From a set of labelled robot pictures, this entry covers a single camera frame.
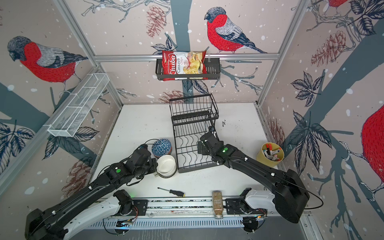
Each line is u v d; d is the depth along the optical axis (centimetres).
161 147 90
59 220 41
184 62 88
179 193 76
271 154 83
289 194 40
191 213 73
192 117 95
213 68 95
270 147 81
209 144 60
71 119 72
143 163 61
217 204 70
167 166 81
